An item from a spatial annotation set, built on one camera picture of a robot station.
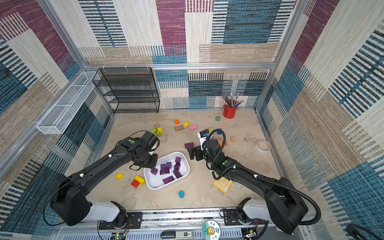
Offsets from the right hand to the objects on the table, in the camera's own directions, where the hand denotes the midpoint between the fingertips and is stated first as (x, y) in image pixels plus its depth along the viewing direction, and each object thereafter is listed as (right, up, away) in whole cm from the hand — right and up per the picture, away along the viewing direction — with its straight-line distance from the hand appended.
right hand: (197, 147), depth 85 cm
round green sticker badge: (+5, -32, -21) cm, 38 cm away
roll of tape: (+43, -1, +14) cm, 46 cm away
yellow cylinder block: (-31, -18, 0) cm, 36 cm away
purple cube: (-17, -11, +6) cm, 21 cm away
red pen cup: (+25, +22, +32) cm, 46 cm away
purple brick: (-5, -1, +15) cm, 16 cm away
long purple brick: (-16, -18, +1) cm, 24 cm away
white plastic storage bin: (-23, -20, +1) cm, 30 cm away
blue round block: (-8, -24, -3) cm, 26 cm away
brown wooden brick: (-12, +10, +24) cm, 29 cm away
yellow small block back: (-7, +13, +27) cm, 31 cm away
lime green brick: (-30, +9, +21) cm, 38 cm away
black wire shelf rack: (-48, +38, +24) cm, 66 cm away
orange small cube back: (-14, +15, +27) cm, 34 cm away
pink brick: (-2, +11, +25) cm, 27 cm away
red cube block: (-35, -20, 0) cm, 40 cm away
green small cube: (+16, +17, +30) cm, 39 cm away
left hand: (-23, -9, -3) cm, 25 cm away
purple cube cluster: (-11, -8, +6) cm, 15 cm away
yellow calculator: (+14, -20, -1) cm, 25 cm away
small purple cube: (-24, -14, +1) cm, 28 cm away
